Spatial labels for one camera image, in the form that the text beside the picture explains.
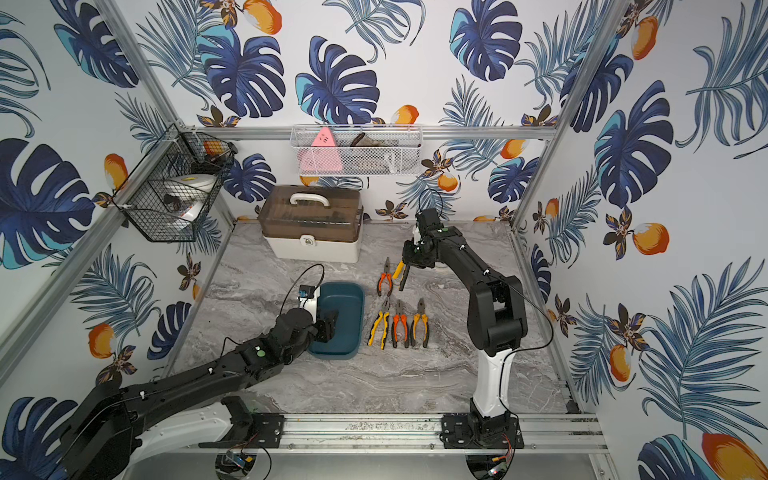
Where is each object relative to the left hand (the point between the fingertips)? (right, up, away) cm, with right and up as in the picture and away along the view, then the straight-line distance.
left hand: (330, 307), depth 81 cm
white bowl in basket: (-39, +31, 0) cm, 50 cm away
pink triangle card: (-4, +44, +9) cm, 45 cm away
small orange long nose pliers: (+14, +7, +23) cm, 27 cm away
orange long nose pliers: (+21, -7, +12) cm, 25 cm away
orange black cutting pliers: (+27, -6, +13) cm, 31 cm away
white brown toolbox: (-8, +24, +12) cm, 28 cm away
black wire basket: (-47, +28, -5) cm, 55 cm away
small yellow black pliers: (+19, +10, +19) cm, 28 cm away
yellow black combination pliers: (+12, -8, +12) cm, 18 cm away
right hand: (+22, +13, +15) cm, 29 cm away
